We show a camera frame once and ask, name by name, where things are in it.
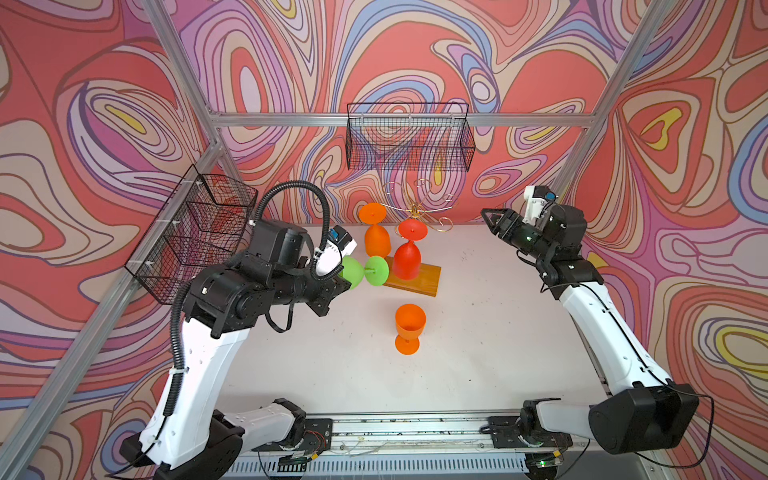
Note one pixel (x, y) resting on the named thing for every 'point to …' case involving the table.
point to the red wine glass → (407, 261)
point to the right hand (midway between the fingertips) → (484, 221)
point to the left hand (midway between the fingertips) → (349, 282)
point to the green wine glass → (376, 271)
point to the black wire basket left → (203, 224)
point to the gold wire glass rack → (414, 201)
